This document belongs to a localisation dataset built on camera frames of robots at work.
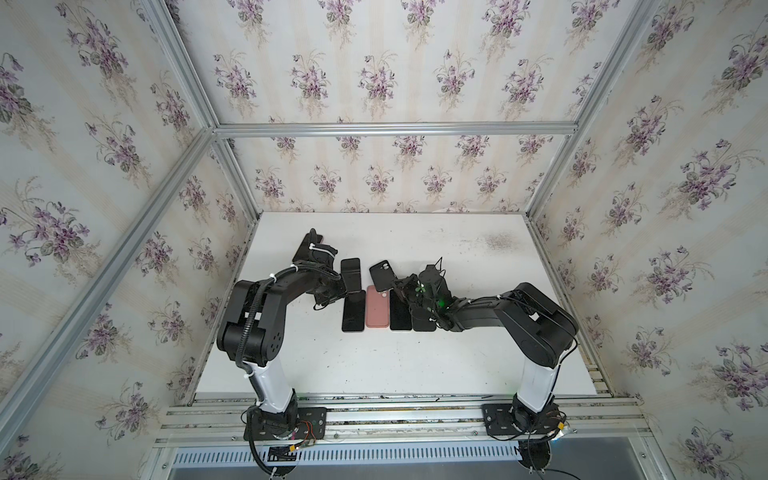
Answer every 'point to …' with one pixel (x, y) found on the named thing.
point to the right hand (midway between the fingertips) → (384, 283)
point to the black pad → (400, 312)
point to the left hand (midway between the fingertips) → (342, 292)
